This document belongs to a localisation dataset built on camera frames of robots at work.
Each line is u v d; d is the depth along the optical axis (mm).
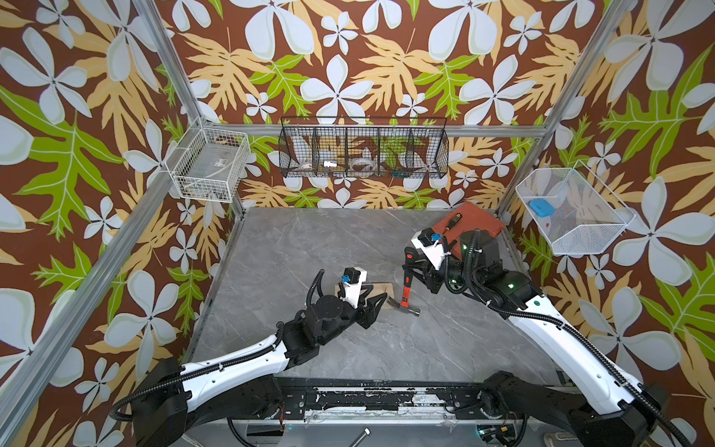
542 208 862
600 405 398
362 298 720
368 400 751
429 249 586
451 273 594
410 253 651
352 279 606
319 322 532
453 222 1080
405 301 796
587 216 784
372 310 642
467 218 1126
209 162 861
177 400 397
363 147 975
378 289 940
